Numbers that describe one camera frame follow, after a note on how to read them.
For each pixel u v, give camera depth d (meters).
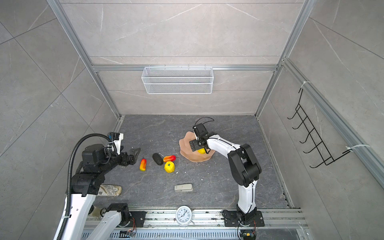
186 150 0.97
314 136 0.68
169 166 0.86
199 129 0.76
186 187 0.80
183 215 0.72
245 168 0.50
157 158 0.92
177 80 1.01
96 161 0.50
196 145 0.87
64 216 0.40
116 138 0.58
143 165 0.90
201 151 0.93
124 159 0.60
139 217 0.74
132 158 0.62
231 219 0.73
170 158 0.93
